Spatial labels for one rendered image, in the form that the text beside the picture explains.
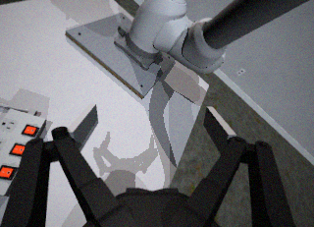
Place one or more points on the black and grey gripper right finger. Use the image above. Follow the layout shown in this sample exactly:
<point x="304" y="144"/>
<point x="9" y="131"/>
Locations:
<point x="269" y="203"/>

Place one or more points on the white power strip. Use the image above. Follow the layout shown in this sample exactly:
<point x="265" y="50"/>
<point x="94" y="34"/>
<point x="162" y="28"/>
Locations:
<point x="16" y="129"/>

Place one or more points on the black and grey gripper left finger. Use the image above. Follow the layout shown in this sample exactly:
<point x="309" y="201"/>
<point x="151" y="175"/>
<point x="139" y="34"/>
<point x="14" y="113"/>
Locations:
<point x="27" y="203"/>

